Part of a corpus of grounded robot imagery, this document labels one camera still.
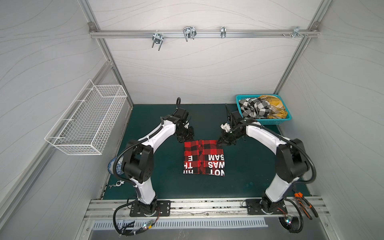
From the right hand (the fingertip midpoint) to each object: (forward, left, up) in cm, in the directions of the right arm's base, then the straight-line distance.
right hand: (219, 140), depth 88 cm
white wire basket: (-9, +66, +22) cm, 70 cm away
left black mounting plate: (-36, +29, -9) cm, 47 cm away
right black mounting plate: (-33, -16, -10) cm, 38 cm away
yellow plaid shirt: (+27, -42, -1) cm, 50 cm away
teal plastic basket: (+20, -43, -4) cm, 47 cm away
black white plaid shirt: (+30, -28, -3) cm, 41 cm away
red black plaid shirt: (-9, +9, -6) cm, 14 cm away
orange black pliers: (-27, -42, -11) cm, 51 cm away
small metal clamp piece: (-26, +55, -8) cm, 62 cm away
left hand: (0, +14, +2) cm, 14 cm away
